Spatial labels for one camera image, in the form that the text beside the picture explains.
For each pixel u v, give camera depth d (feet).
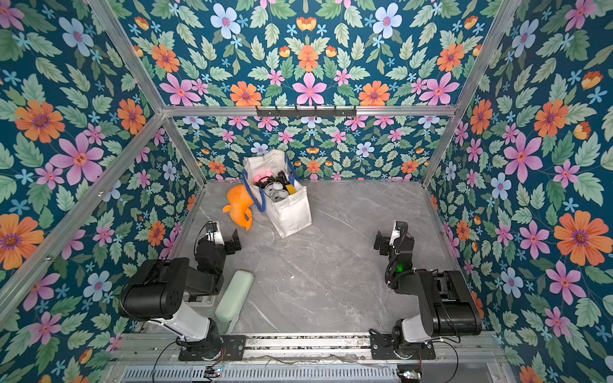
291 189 2.99
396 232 2.64
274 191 3.29
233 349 2.41
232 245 2.82
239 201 3.41
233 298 2.65
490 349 2.43
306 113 3.06
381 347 2.41
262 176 3.46
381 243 2.75
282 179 3.51
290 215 3.03
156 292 1.51
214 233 2.59
